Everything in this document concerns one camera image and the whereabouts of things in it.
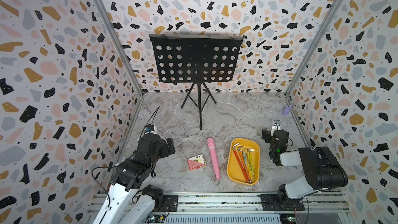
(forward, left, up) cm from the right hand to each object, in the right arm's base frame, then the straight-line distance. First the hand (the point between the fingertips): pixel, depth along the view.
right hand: (275, 128), depth 93 cm
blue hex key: (-17, +19, -6) cm, 27 cm away
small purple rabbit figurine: (+18, -12, -4) cm, 22 cm away
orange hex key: (-19, +21, -6) cm, 29 cm away
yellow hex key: (-17, +17, -6) cm, 25 cm away
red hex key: (-13, +25, -6) cm, 29 cm away
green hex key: (-18, +16, -7) cm, 25 cm away
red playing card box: (-20, +47, -5) cm, 51 cm away
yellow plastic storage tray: (-18, +20, -6) cm, 28 cm away
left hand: (-18, +59, +16) cm, 64 cm away
